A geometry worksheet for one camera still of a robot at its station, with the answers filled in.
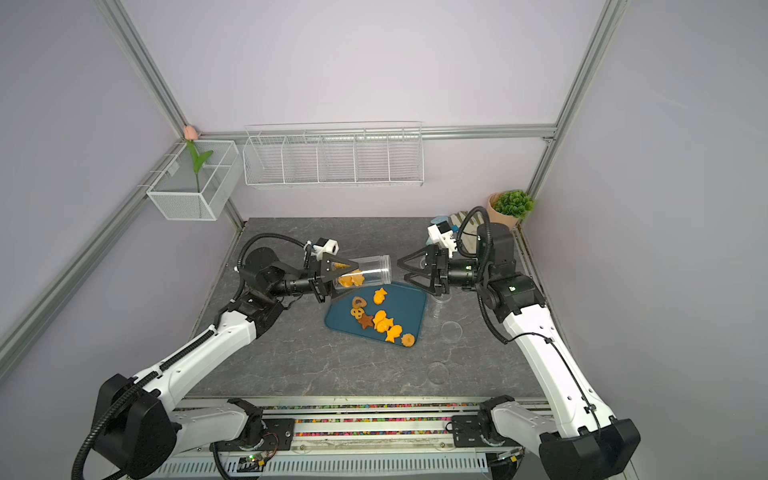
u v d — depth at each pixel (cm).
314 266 61
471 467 71
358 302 96
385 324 91
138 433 39
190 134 89
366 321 92
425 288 63
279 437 73
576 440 36
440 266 55
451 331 92
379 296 98
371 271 63
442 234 62
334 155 97
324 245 68
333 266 63
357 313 94
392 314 93
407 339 89
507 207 107
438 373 85
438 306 92
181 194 77
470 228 61
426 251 56
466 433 73
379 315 93
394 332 90
